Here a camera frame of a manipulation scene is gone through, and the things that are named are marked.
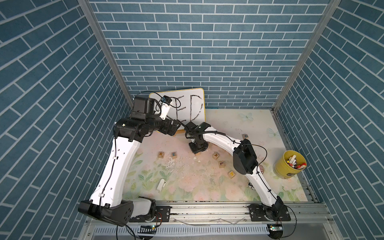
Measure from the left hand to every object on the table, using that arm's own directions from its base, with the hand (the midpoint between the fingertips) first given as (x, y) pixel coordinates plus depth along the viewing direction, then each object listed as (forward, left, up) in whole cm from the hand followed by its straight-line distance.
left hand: (176, 120), depth 68 cm
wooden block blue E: (0, +4, -33) cm, 33 cm away
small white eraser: (-19, +9, -32) cm, 38 cm away
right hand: (+2, -10, -32) cm, 33 cm away
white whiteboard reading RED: (+26, -3, -14) cm, 30 cm away
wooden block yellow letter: (-13, -30, -32) cm, 45 cm away
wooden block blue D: (+14, -43, -32) cm, 55 cm away
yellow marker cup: (-14, -56, -23) cm, 62 cm away
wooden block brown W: (-1, -22, -33) cm, 39 cm away
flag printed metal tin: (-9, -49, -33) cm, 60 cm away
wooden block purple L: (-7, -25, -32) cm, 41 cm away
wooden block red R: (0, +12, -33) cm, 35 cm away
